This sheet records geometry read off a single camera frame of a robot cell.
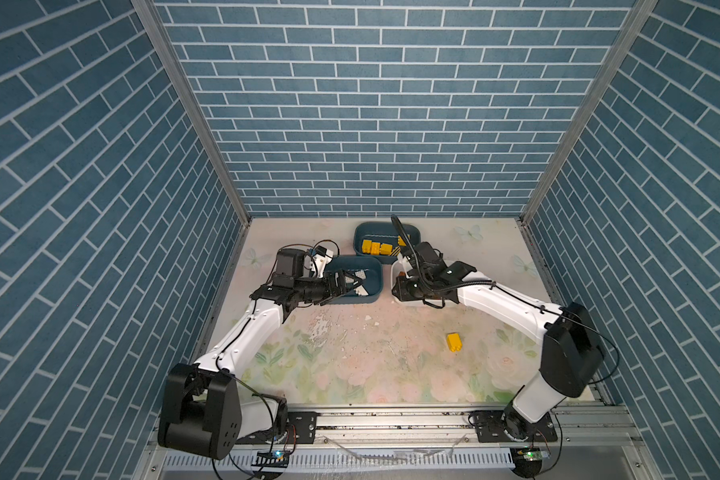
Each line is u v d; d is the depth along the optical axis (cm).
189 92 85
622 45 76
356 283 75
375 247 111
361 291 96
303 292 69
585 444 77
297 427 74
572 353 45
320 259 77
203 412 40
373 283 99
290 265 64
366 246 108
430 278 65
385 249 105
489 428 74
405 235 112
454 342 87
